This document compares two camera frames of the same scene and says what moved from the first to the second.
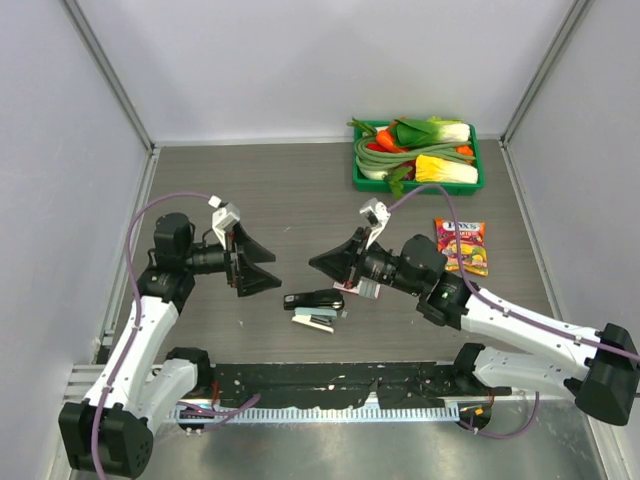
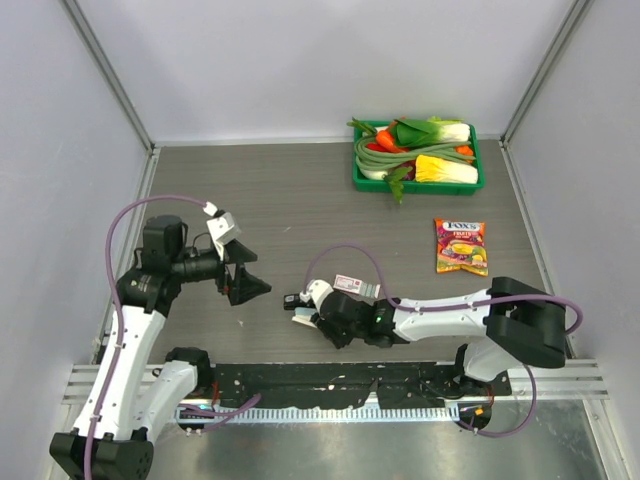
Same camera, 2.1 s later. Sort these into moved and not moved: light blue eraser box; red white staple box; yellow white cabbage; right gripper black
Moved: right gripper black
Not moved: red white staple box; yellow white cabbage; light blue eraser box
